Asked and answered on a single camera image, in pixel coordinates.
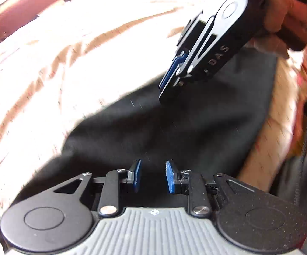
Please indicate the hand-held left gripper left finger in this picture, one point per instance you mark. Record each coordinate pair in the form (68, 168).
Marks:
(136, 175)

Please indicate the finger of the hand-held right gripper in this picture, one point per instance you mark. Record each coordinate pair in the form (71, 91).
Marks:
(177, 87)
(170, 71)

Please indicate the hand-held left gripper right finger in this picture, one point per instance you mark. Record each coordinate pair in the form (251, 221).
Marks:
(172, 176)

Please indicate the black pants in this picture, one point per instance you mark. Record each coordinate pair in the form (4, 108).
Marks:
(169, 132)

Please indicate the person's right hand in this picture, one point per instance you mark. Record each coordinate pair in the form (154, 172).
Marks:
(286, 13)

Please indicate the floral bed blanket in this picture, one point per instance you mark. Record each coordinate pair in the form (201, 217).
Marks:
(63, 71)

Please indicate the person's dark clothing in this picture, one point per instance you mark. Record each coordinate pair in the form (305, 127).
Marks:
(302, 186)

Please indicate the maroon padded headboard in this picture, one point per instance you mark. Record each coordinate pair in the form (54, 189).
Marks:
(23, 13)

